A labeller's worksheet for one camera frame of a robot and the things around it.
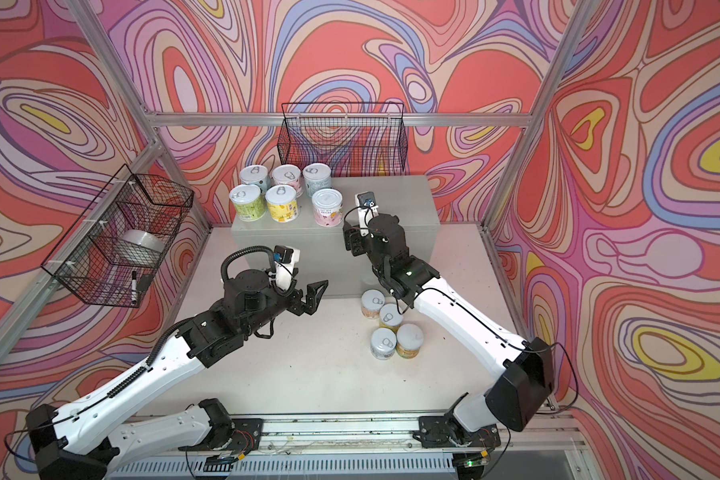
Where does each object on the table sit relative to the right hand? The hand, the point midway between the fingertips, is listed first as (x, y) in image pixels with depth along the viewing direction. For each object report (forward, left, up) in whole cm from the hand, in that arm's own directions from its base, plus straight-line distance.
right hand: (361, 224), depth 74 cm
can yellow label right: (-12, -8, -28) cm, 31 cm away
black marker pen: (-12, +56, -8) cm, 58 cm away
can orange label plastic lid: (-19, -12, -26) cm, 35 cm away
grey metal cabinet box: (-7, +11, -2) cm, 13 cm away
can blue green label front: (-20, -5, -28) cm, 35 cm away
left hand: (-13, +11, -4) cm, 17 cm away
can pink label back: (-6, -3, -27) cm, 28 cm away
